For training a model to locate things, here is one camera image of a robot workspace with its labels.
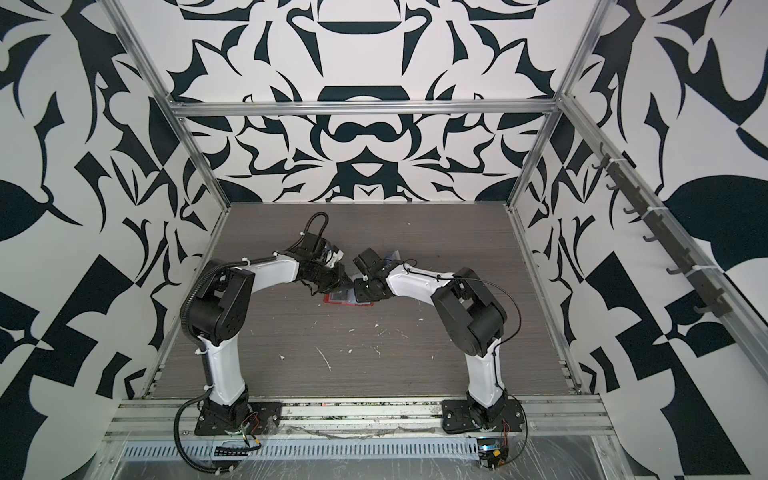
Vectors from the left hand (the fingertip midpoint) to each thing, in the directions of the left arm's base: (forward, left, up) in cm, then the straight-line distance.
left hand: (357, 280), depth 95 cm
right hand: (-3, -1, -1) cm, 4 cm away
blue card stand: (+9, -12, 0) cm, 14 cm away
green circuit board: (-43, -32, -5) cm, 54 cm away
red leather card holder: (-4, +4, -3) cm, 6 cm away
